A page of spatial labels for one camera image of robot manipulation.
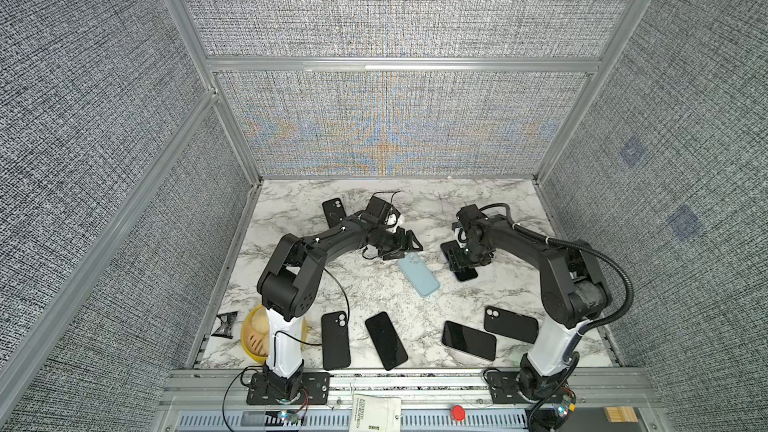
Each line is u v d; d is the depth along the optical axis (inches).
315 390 28.8
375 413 27.1
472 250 31.6
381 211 30.6
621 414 27.1
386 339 32.1
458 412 27.2
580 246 20.0
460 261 33.0
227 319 32.4
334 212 43.4
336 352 31.7
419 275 37.6
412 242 32.9
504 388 28.8
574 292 19.5
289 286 20.0
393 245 32.2
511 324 34.0
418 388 29.4
